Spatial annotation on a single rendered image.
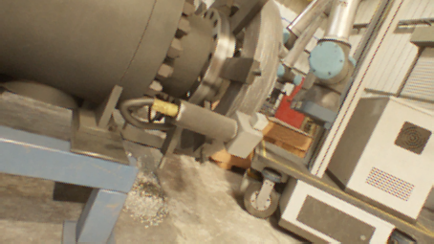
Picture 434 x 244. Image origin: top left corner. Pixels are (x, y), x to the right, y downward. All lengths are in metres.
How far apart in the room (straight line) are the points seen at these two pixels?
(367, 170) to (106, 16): 1.33
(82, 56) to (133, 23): 0.17
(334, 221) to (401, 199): 0.34
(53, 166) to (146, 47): 0.39
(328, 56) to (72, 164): 1.05
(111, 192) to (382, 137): 1.26
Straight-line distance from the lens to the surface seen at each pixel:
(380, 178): 1.70
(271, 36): 1.03
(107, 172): 0.89
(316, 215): 1.60
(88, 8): 0.91
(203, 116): 0.87
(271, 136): 2.38
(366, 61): 1.76
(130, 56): 0.94
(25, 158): 0.87
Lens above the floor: 0.56
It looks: 4 degrees down
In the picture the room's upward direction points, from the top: 24 degrees clockwise
